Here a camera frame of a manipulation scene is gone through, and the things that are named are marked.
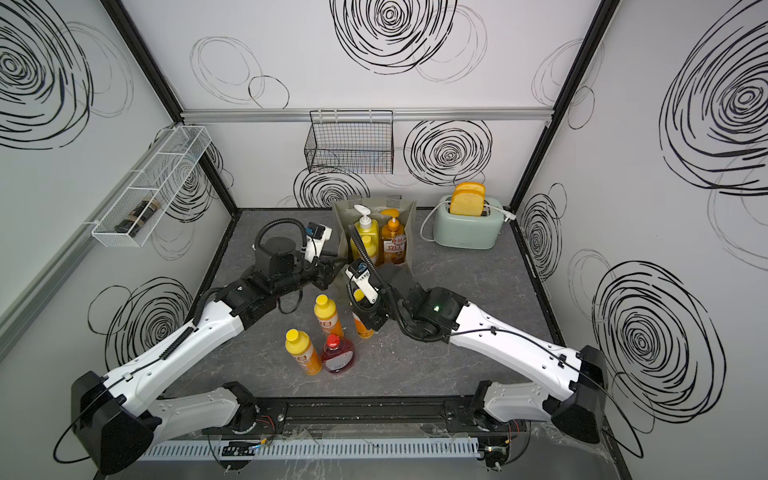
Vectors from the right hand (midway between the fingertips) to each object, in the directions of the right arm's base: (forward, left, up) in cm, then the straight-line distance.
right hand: (361, 300), depth 69 cm
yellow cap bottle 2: (-10, +13, -3) cm, 17 cm away
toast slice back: (+41, -31, -1) cm, 52 cm away
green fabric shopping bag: (+26, +7, +2) cm, 27 cm away
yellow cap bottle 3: (-2, +9, -4) cm, 10 cm away
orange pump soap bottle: (+24, -7, -7) cm, 26 cm away
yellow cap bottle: (+18, -1, -2) cm, 18 cm away
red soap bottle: (-10, +6, -9) cm, 15 cm away
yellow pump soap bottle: (+24, +1, 0) cm, 24 cm away
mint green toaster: (+35, -36, -15) cm, 52 cm away
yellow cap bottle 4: (0, +1, -18) cm, 18 cm away
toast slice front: (+38, -31, -4) cm, 49 cm away
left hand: (+10, +5, +3) cm, 12 cm away
